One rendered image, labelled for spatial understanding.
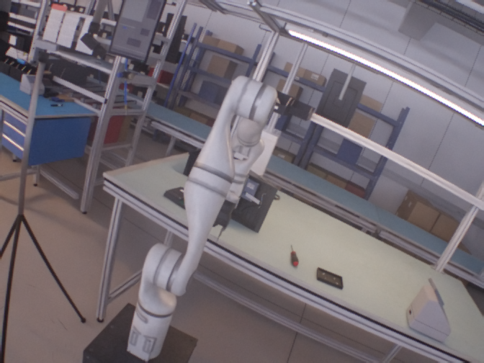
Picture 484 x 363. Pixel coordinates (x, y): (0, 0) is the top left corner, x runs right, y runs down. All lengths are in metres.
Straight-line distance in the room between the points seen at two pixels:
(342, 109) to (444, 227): 2.46
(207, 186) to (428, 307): 0.92
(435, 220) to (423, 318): 3.46
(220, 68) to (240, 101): 4.62
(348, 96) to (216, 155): 2.46
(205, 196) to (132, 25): 1.76
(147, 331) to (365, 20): 5.36
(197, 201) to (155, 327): 0.32
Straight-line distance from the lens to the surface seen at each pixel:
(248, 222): 1.37
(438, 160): 5.56
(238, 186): 1.04
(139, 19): 2.25
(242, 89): 0.70
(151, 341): 0.81
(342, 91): 2.99
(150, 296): 0.73
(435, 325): 1.31
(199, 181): 0.65
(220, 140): 0.67
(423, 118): 5.46
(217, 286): 2.34
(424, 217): 4.61
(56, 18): 3.28
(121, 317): 0.96
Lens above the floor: 1.56
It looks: 18 degrees down
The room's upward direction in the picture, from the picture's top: 23 degrees clockwise
